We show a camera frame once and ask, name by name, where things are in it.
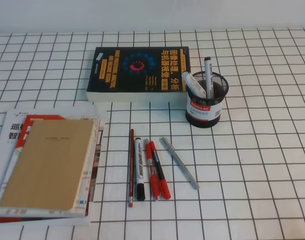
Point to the black mesh pen holder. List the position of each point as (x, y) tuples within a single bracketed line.
[(206, 113)]

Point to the white marker in holder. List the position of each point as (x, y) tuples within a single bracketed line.
[(194, 85)]

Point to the grey pen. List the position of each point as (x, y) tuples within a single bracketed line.
[(182, 166)]

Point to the red gel pen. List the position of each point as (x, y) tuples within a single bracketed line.
[(154, 180)]

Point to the black pen red cap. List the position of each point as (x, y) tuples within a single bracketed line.
[(163, 185)]

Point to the white whiteboard marker black cap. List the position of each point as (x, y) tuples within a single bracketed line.
[(140, 186)]

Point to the thick black textbook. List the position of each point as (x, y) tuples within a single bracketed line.
[(138, 74)]

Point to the red pencil with eraser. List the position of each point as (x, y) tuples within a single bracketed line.
[(131, 173)]

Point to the colourful book under notebook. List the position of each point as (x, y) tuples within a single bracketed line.
[(88, 172)]

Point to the brown kraft notebook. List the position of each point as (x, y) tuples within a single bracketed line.
[(48, 171)]

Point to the red white magazine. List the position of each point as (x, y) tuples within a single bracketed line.
[(37, 120)]

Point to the white booklet with Chinese text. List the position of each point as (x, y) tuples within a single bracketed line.
[(14, 131)]

